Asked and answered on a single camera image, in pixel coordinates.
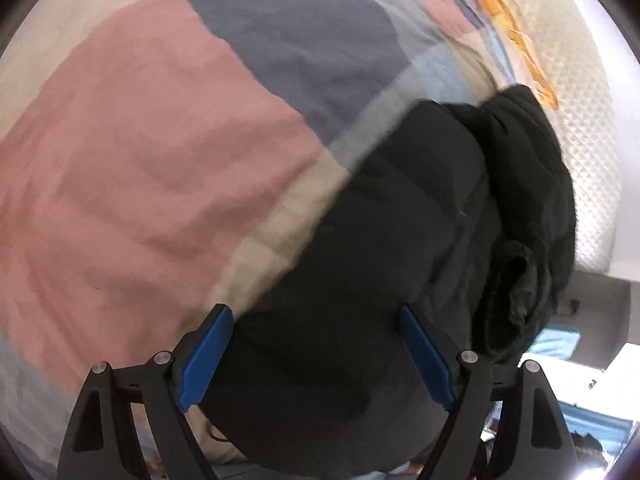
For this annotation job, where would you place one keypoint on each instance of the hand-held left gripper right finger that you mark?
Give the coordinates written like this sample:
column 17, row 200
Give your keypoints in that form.
column 426, row 360

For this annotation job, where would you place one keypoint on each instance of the black puffer jacket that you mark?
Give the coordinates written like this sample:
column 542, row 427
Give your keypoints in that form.
column 400, row 240

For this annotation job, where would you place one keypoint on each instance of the white quilted mattress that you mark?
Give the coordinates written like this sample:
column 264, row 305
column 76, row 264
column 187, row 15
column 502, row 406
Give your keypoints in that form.
column 585, row 125

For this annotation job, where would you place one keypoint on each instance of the blue towel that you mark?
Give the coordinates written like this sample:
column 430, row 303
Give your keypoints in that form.
column 555, row 344

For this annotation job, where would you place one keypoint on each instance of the blue curtain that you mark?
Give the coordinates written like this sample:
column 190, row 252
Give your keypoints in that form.
column 600, row 417

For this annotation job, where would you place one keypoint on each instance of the checkered pastel blanket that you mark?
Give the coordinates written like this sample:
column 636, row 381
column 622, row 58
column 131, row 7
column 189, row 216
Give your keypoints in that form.
column 165, row 150

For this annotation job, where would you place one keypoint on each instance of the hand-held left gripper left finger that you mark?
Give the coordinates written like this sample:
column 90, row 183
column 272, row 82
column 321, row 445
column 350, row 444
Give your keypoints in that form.
column 206, row 357

